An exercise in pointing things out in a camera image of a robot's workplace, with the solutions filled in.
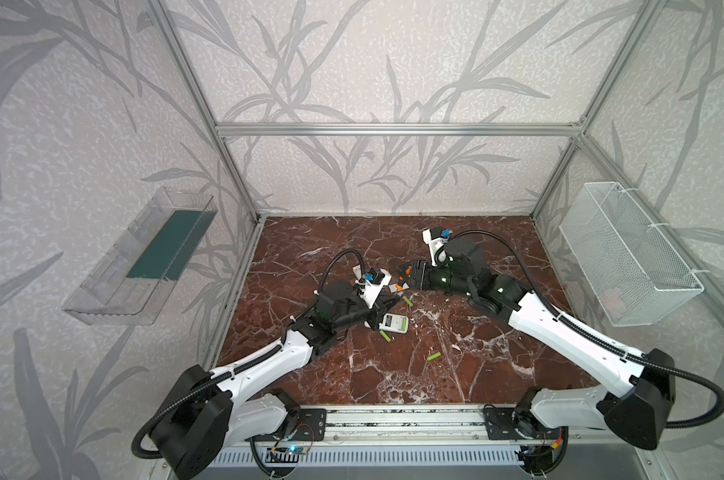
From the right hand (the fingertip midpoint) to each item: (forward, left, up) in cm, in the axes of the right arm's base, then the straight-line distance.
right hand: (402, 260), depth 73 cm
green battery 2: (+3, -3, -28) cm, 28 cm away
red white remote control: (-5, +1, -26) cm, 26 cm away
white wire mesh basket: (-8, -49, +6) cm, 50 cm away
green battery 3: (-14, -9, -27) cm, 32 cm away
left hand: (-5, 0, -8) cm, 9 cm away
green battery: (-8, +4, -27) cm, 29 cm away
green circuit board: (-36, +26, -27) cm, 52 cm away
